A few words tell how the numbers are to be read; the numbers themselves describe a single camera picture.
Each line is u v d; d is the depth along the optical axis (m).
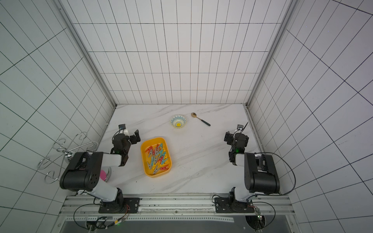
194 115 1.14
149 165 0.85
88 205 0.65
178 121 1.07
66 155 0.61
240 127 0.81
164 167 0.85
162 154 0.90
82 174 0.45
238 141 0.71
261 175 0.47
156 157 0.89
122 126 0.81
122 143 0.72
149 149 0.93
